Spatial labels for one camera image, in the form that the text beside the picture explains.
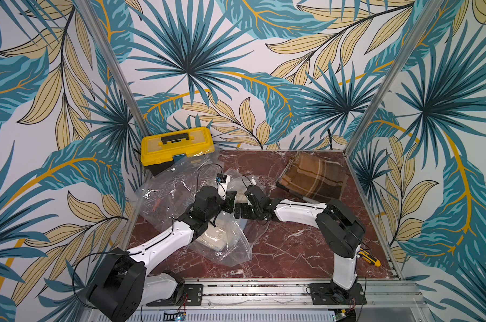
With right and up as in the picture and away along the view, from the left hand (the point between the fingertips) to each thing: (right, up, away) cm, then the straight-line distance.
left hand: (235, 194), depth 82 cm
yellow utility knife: (+55, -26, 0) cm, 61 cm away
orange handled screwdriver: (-35, -6, +7) cm, 36 cm away
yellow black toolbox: (-38, +20, +13) cm, 45 cm away
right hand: (+1, -9, +10) cm, 14 cm away
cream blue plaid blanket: (-5, -17, +1) cm, 18 cm away
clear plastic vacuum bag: (-33, -2, +10) cm, 35 cm away
